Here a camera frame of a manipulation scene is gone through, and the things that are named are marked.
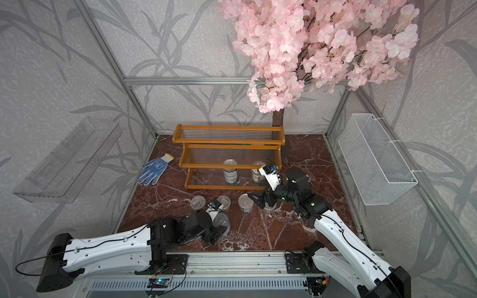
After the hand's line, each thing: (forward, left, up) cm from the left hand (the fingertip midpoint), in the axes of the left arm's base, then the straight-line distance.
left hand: (220, 225), depth 74 cm
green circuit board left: (-18, +23, -11) cm, 31 cm away
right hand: (+11, -14, +12) cm, 22 cm away
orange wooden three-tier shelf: (+44, +2, -12) cm, 46 cm away
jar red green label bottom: (+25, -15, -2) cm, 29 cm away
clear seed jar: (+12, +12, -5) cm, 18 cm away
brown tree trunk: (+45, -25, +19) cm, 54 cm away
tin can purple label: (+3, 0, -3) cm, 4 cm away
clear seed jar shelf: (+10, -21, -8) cm, 25 cm away
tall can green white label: (+24, -3, +1) cm, 24 cm away
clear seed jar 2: (+12, -1, -3) cm, 12 cm away
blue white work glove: (+36, +42, -11) cm, 56 cm away
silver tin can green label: (+11, -10, -4) cm, 16 cm away
